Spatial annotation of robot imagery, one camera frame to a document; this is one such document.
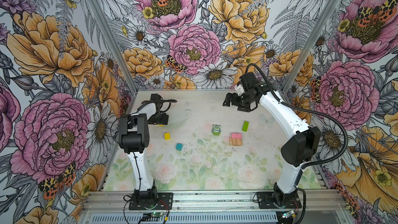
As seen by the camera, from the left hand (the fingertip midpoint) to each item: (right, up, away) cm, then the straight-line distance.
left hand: (159, 125), depth 100 cm
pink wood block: (+48, -5, -6) cm, 49 cm away
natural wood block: (+45, -8, -8) cm, 47 cm away
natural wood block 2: (+49, -8, -8) cm, 51 cm away
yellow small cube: (+6, -6, -4) cm, 10 cm away
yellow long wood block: (+1, +1, -1) cm, 1 cm away
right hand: (+43, +11, -18) cm, 48 cm away
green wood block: (+55, 0, +1) cm, 55 cm away
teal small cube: (+15, -11, -11) cm, 21 cm away
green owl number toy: (+36, -2, -1) cm, 36 cm away
